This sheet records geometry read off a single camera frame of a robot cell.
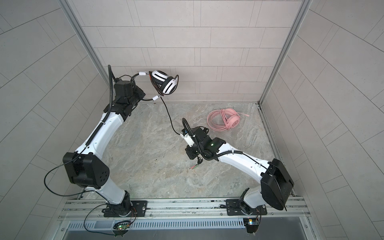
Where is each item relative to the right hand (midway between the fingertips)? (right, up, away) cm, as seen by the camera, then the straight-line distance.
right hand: (186, 150), depth 79 cm
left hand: (-22, +35, +1) cm, 41 cm away
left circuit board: (-27, -31, -14) cm, 44 cm away
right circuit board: (+31, -32, -11) cm, 46 cm away
